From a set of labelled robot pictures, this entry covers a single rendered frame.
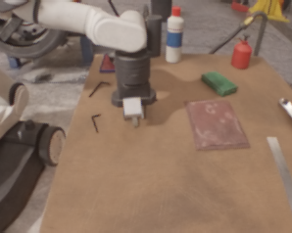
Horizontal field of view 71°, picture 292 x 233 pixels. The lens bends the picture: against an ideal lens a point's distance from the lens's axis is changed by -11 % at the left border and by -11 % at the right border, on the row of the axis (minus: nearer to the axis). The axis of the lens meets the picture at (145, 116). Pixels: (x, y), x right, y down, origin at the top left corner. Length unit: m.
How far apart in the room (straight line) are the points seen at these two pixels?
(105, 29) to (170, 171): 0.34
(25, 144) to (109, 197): 0.70
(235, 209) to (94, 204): 0.30
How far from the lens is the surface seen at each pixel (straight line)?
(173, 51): 0.95
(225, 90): 0.79
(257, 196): 0.56
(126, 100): 0.58
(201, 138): 0.61
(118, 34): 0.49
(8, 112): 1.17
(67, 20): 0.52
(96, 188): 0.52
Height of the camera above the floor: 0.91
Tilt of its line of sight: 40 degrees down
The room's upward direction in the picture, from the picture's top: straight up
